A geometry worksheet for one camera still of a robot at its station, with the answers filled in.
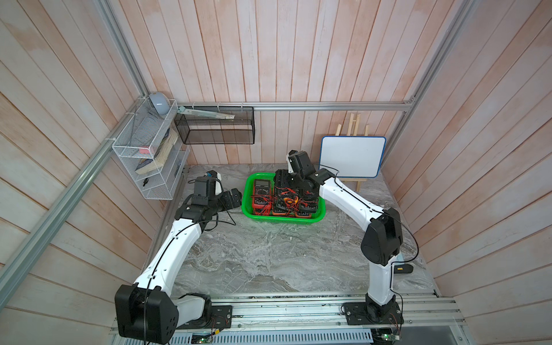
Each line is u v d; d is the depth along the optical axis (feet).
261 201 3.04
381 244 1.62
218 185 2.09
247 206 3.10
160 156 2.58
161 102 2.73
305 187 2.16
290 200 3.04
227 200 2.34
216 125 3.42
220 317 2.39
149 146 2.51
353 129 3.13
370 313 2.16
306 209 3.03
